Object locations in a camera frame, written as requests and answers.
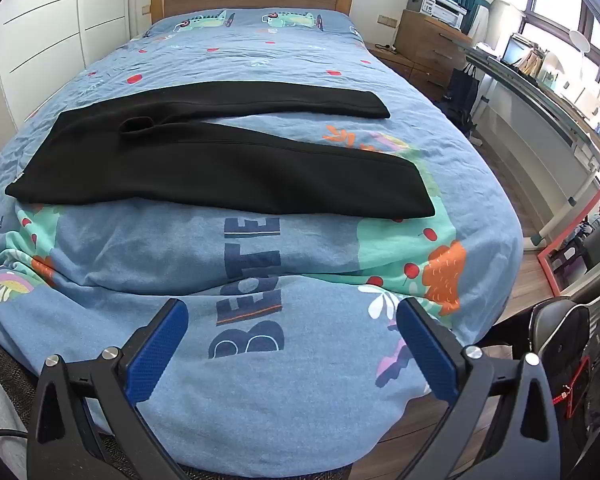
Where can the blue printed blanket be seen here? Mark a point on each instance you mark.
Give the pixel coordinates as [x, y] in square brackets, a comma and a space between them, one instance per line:
[305, 260]

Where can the glass top desk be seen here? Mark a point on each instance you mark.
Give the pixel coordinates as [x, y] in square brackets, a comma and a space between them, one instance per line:
[530, 90]

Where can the wooden nightstand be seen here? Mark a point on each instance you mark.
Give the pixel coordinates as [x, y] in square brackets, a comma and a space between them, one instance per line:
[395, 62]

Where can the white wardrobe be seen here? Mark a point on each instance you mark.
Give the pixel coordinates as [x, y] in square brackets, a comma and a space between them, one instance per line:
[55, 20]

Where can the person's grey clothing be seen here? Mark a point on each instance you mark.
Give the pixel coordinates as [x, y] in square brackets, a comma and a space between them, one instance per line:
[0, 410]

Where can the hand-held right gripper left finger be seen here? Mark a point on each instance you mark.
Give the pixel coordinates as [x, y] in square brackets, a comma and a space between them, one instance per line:
[162, 345]

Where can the white power strip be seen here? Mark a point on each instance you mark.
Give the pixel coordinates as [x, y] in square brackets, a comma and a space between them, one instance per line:
[386, 48]

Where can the white desk lamp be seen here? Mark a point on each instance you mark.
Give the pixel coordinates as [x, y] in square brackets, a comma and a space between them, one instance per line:
[578, 40]

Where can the white box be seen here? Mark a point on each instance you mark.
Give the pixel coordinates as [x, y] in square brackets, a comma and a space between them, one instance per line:
[587, 95]

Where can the black office chair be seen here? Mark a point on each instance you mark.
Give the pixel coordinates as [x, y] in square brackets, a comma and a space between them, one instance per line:
[560, 320]

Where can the black pants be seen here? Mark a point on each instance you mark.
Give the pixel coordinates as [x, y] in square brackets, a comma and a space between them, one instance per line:
[230, 160]

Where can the red framed mirror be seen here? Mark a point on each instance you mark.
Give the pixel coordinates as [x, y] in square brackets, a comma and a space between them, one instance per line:
[547, 270]

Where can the black backpack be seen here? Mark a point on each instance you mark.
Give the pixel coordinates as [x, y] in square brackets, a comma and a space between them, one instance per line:
[457, 120]

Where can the small monitor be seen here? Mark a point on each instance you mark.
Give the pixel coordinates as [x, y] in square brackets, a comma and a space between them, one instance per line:
[515, 52]

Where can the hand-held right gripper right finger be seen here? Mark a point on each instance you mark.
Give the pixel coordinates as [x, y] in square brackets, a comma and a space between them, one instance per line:
[425, 345]

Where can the wooden dresser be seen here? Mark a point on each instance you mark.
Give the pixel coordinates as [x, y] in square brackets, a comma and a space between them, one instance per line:
[425, 40]

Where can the white printer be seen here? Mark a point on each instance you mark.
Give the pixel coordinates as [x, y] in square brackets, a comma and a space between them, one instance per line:
[440, 7]

